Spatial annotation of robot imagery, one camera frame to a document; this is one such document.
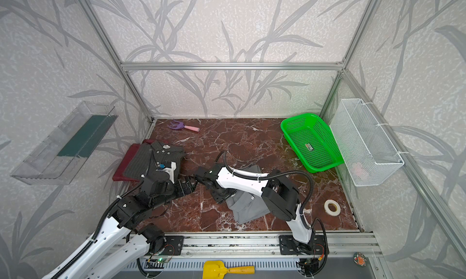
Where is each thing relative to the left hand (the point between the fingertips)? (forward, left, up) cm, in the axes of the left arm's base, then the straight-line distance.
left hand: (195, 178), depth 74 cm
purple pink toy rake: (+46, +22, -20) cm, 55 cm away
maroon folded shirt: (+8, +44, -15) cm, 47 cm away
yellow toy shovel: (-30, -11, -14) cm, 35 cm away
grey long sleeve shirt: (-8, -22, -12) cm, 26 cm away
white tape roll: (-9, -61, -17) cm, 64 cm away
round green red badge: (-26, -66, -16) cm, 73 cm away
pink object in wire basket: (+3, -68, +3) cm, 68 cm away
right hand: (0, -11, -13) cm, 17 cm away
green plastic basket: (+36, -61, -19) cm, 74 cm away
